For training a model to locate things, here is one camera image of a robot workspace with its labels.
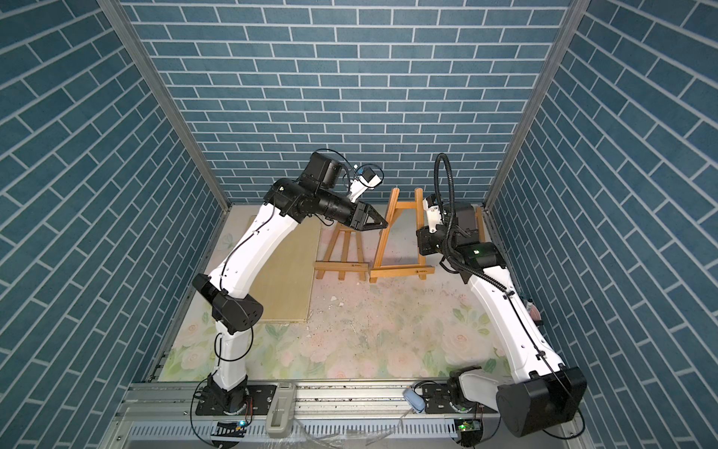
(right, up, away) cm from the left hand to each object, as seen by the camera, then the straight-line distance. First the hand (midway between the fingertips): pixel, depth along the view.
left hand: (389, 226), depth 67 cm
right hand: (+10, -1, +10) cm, 14 cm away
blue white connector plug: (+7, -46, +6) cm, 47 cm away
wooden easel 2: (0, -12, +8) cm, 15 cm away
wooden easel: (-15, -14, +32) cm, 38 cm away
